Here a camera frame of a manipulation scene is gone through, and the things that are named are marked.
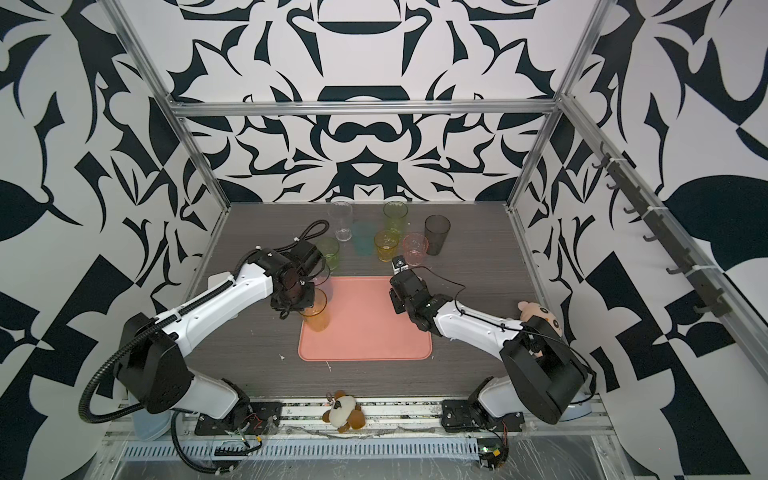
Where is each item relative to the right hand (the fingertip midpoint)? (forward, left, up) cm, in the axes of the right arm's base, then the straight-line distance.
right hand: (404, 284), depth 89 cm
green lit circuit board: (-39, -19, -10) cm, 45 cm away
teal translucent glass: (+17, +12, +1) cm, 21 cm away
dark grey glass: (+17, -11, +4) cm, 21 cm away
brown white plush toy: (-32, +16, -5) cm, 36 cm away
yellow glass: (+19, +5, -4) cm, 20 cm away
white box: (+5, +58, -3) cm, 58 cm away
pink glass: (+17, -4, -4) cm, 18 cm away
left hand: (-6, +27, +4) cm, 28 cm away
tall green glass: (+25, +2, +4) cm, 26 cm away
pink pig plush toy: (-7, -37, -4) cm, 38 cm away
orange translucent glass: (-12, +23, +5) cm, 26 cm away
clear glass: (+27, +20, +4) cm, 34 cm away
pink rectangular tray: (-8, +12, -10) cm, 18 cm away
